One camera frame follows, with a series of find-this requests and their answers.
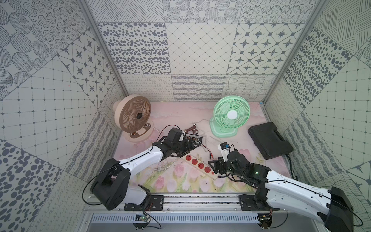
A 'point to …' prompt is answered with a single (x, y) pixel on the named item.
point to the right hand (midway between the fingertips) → (214, 161)
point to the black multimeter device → (197, 139)
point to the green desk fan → (230, 113)
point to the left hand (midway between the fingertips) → (195, 144)
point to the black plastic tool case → (268, 141)
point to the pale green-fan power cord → (208, 136)
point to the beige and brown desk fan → (133, 116)
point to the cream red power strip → (198, 166)
